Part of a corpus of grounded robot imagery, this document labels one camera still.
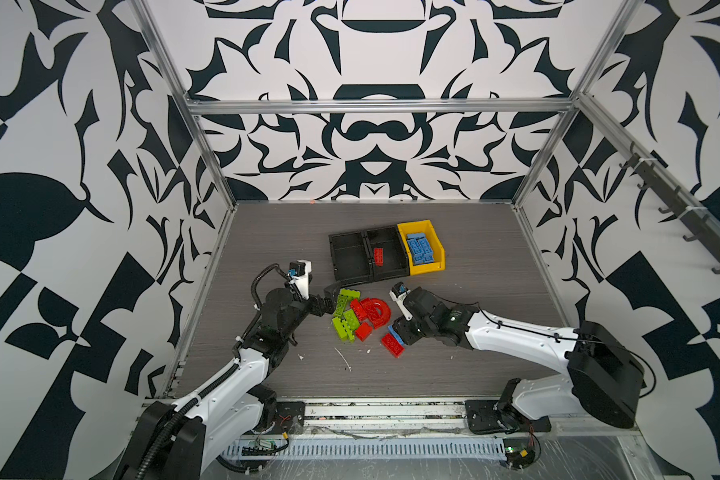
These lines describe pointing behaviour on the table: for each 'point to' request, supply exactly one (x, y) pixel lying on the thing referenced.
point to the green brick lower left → (343, 329)
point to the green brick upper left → (340, 305)
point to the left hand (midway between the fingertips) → (325, 274)
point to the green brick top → (350, 293)
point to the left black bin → (351, 257)
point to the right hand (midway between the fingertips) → (399, 322)
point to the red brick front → (393, 345)
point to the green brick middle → (351, 320)
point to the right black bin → (388, 255)
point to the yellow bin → (439, 255)
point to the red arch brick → (376, 310)
